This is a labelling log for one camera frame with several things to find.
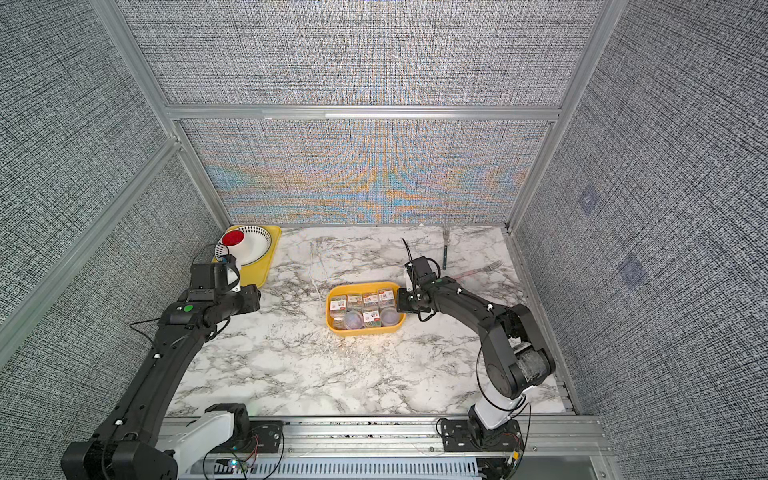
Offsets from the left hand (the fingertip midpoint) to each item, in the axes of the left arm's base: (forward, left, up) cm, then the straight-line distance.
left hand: (254, 290), depth 80 cm
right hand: (+3, -39, -11) cm, 41 cm away
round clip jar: (-2, -36, -14) cm, 39 cm away
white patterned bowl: (+32, +13, -18) cm, 38 cm away
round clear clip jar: (-3, -26, -14) cm, 29 cm away
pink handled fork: (+18, -73, -18) cm, 77 cm away
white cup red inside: (+30, +18, -11) cm, 36 cm away
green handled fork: (+34, -61, -18) cm, 72 cm away
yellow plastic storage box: (+7, -21, -13) cm, 26 cm away
